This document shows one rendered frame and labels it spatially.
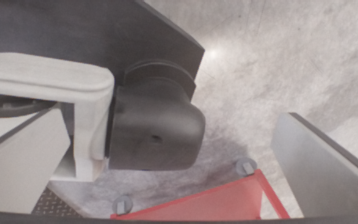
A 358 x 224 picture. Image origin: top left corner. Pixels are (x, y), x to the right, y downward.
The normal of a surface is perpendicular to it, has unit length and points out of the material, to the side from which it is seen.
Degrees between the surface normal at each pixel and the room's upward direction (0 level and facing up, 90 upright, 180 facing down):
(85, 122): 0
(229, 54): 0
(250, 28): 0
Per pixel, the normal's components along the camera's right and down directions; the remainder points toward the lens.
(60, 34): 0.19, 0.57
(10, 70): 0.27, -0.81
